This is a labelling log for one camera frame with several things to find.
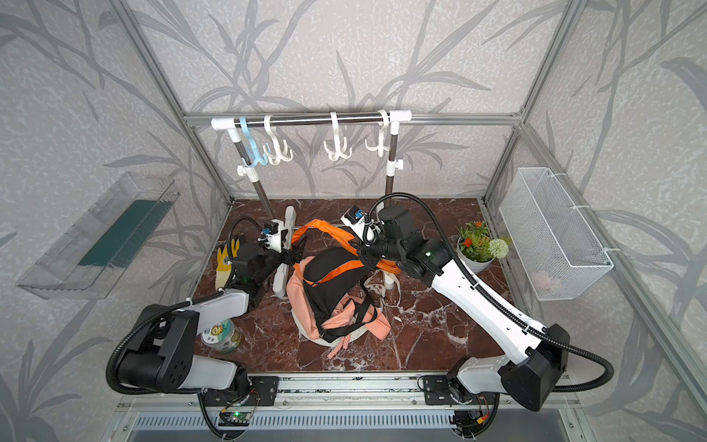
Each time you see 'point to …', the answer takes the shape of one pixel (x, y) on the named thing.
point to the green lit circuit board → (235, 418)
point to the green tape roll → (224, 337)
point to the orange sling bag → (322, 224)
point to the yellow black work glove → (224, 263)
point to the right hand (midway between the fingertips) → (352, 237)
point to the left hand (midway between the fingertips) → (297, 234)
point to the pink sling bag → (341, 314)
